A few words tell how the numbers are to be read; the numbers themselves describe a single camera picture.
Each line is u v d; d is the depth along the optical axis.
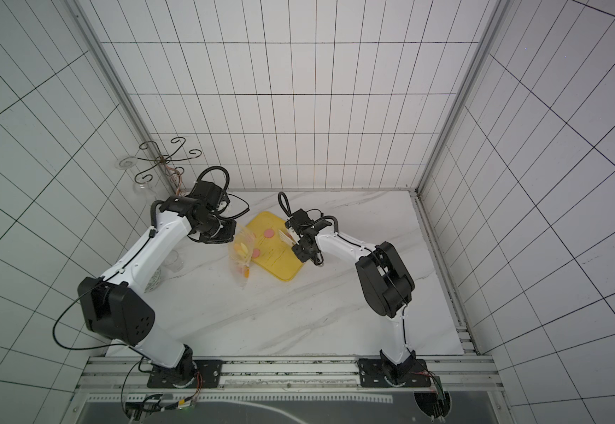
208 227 0.67
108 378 0.73
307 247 0.80
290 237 0.97
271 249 1.00
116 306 0.43
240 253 0.92
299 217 0.76
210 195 0.66
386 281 0.50
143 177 0.79
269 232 1.06
